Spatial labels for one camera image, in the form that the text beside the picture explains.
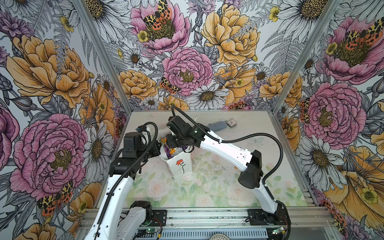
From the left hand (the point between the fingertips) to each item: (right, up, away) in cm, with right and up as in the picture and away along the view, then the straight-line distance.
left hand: (161, 149), depth 75 cm
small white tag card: (+44, +13, +37) cm, 59 cm away
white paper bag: (+9, -9, 0) cm, 12 cm away
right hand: (+4, +1, +3) cm, 5 cm away
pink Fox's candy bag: (+5, -1, +1) cm, 5 cm away
